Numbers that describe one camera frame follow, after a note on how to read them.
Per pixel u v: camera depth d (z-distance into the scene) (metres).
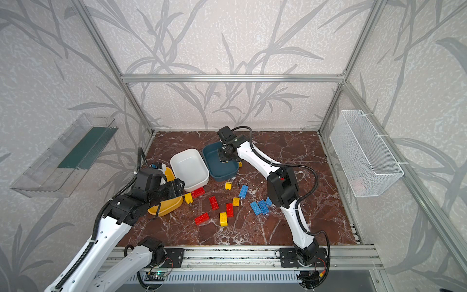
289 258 0.73
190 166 1.03
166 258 0.73
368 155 0.64
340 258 0.75
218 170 0.95
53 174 0.63
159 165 0.66
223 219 0.83
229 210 0.86
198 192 0.91
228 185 0.94
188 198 0.87
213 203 0.87
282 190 0.56
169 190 0.65
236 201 0.89
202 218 0.83
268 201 0.89
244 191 0.92
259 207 0.87
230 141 0.70
